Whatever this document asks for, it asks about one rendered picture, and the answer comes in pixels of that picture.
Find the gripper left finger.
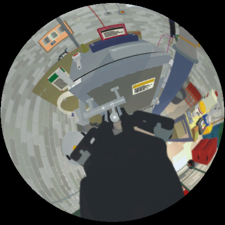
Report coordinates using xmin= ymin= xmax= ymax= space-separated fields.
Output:
xmin=69 ymin=110 xmax=115 ymax=163

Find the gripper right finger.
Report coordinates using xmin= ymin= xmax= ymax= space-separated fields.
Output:
xmin=117 ymin=107 xmax=175 ymax=142

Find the grey sliding bolt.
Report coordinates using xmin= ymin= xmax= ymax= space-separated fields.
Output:
xmin=82 ymin=85 xmax=127 ymax=124

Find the olive grey panel door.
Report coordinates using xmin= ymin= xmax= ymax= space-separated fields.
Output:
xmin=85 ymin=65 xmax=165 ymax=115

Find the grey gas panel cabinet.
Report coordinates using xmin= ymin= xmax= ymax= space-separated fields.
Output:
xmin=68 ymin=37 xmax=172 ymax=128

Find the red framed tag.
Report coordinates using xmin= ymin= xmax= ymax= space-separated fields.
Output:
xmin=96 ymin=23 xmax=128 ymax=42

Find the yellow warning label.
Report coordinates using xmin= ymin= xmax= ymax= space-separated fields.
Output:
xmin=131 ymin=77 xmax=156 ymax=96

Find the dark grey bucket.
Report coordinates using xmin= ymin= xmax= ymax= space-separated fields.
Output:
xmin=171 ymin=85 xmax=187 ymax=105

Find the brown small box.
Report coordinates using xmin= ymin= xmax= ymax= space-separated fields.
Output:
xmin=191 ymin=126 xmax=200 ymax=143

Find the red crate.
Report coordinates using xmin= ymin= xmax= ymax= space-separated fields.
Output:
xmin=184 ymin=82 xmax=202 ymax=108

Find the black handheld device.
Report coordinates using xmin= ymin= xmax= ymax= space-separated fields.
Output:
xmin=195 ymin=117 xmax=207 ymax=135

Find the white can with yellow lid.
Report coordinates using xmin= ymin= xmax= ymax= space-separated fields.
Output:
xmin=194 ymin=100 xmax=208 ymax=117

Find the green trolley with black wheel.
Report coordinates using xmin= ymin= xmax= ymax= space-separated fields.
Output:
xmin=180 ymin=158 xmax=207 ymax=193

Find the red toolbox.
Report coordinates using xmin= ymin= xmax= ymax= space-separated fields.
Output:
xmin=191 ymin=137 xmax=219 ymax=166

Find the cream cylinder with red cap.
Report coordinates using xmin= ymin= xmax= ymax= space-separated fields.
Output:
xmin=201 ymin=88 xmax=219 ymax=110

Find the blue crate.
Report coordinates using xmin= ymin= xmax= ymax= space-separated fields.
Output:
xmin=202 ymin=122 xmax=221 ymax=141

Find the white and green label card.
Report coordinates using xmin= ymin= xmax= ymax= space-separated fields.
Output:
xmin=46 ymin=66 xmax=71 ymax=93

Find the grey lamp with red cap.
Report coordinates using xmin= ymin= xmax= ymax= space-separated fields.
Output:
xmin=71 ymin=52 xmax=83 ymax=71

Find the black small tool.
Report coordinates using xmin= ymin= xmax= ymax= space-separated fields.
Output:
xmin=57 ymin=47 xmax=71 ymax=62

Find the orange notice board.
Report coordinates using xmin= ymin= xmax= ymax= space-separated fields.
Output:
xmin=38 ymin=20 xmax=74 ymax=53

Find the blue shelf frame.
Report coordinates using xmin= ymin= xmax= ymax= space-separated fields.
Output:
xmin=167 ymin=113 xmax=195 ymax=144

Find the cream coiled hose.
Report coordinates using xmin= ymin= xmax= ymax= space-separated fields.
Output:
xmin=56 ymin=90 xmax=80 ymax=115

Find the blue post with grey top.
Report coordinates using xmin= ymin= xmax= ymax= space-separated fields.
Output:
xmin=151 ymin=26 xmax=200 ymax=115

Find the pink cable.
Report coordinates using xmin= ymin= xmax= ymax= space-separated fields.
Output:
xmin=156 ymin=33 xmax=175 ymax=52

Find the navy blue rail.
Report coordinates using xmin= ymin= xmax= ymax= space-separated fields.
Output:
xmin=88 ymin=33 xmax=140 ymax=54

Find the black wall box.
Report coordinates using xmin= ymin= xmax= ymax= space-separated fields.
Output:
xmin=168 ymin=18 xmax=177 ymax=37

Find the grey wall pipe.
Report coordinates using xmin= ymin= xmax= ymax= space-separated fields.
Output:
xmin=55 ymin=16 xmax=80 ymax=49

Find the red wall pipe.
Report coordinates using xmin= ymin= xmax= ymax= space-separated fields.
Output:
xmin=87 ymin=5 xmax=107 ymax=28

